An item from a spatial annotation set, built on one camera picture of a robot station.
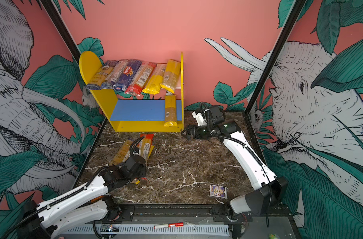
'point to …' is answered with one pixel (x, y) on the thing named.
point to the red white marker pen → (178, 224)
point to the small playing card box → (218, 191)
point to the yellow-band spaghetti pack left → (139, 152)
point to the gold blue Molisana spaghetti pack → (119, 157)
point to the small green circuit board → (110, 227)
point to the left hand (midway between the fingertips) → (146, 164)
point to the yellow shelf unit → (133, 115)
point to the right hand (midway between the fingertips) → (187, 131)
